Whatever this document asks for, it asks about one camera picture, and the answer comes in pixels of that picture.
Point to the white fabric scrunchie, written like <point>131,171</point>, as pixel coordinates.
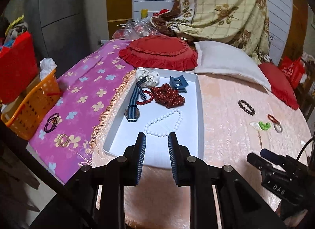
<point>152,78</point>

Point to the white shallow tray box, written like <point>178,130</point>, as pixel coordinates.
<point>157,121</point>

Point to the grey refrigerator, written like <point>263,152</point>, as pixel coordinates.
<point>58,31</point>

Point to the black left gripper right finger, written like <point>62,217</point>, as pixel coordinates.
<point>182,169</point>

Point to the peach quilted bedspread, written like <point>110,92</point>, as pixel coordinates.
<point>229,105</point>

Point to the red box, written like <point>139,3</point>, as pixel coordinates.
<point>18,67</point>

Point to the silver grey bangle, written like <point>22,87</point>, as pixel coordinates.
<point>278,127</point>

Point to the red ruffled pillow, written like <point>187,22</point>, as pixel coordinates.
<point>280,86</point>

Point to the red shopping bag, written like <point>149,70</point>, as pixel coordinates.
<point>293,70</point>

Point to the pink floral blanket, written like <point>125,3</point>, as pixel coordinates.
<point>62,141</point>

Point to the white pillow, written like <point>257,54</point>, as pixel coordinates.
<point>223,59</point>

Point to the dark red beaded scrunchie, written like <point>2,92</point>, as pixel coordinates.
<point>167,96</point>

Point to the white fan hairpin with tassel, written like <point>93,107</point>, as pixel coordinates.
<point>257,127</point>

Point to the orange plastic basket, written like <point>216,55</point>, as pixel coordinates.
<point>29,114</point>

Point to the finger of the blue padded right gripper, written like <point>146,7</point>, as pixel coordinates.
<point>270,156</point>

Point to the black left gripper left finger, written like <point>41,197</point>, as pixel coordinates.
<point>135,158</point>

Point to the floral plaid yellow quilt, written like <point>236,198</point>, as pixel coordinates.
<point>244,24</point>

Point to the clear plastic bag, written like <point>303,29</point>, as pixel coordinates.
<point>135,29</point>

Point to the white tissue in basket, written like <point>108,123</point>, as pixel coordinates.
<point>47,65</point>

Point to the red round ruffled cushion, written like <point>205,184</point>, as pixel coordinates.
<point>161,52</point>

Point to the dark blue hair clip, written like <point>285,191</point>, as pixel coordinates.
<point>178,83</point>

